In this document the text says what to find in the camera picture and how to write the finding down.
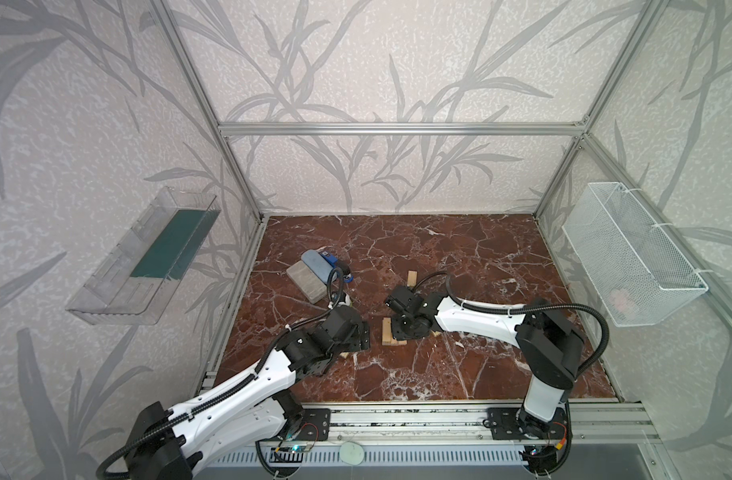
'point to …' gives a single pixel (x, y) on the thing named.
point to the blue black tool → (335, 263)
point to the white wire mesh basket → (636, 270)
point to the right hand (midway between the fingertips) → (395, 323)
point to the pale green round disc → (351, 453)
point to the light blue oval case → (317, 265)
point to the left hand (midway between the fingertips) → (363, 323)
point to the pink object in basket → (621, 302)
